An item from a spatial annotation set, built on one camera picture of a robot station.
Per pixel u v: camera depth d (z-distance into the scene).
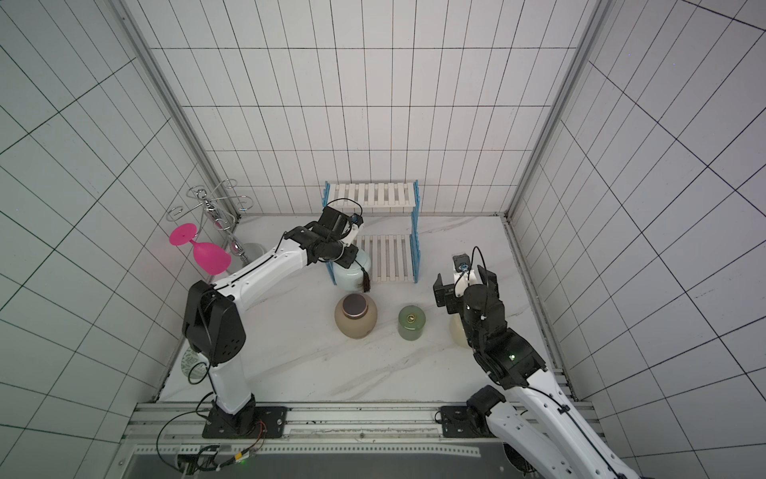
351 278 0.87
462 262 0.57
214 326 0.46
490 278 0.64
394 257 1.03
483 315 0.47
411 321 0.81
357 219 0.79
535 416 0.45
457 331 0.85
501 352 0.49
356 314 0.78
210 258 0.89
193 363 0.80
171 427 0.67
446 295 0.61
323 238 0.67
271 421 0.73
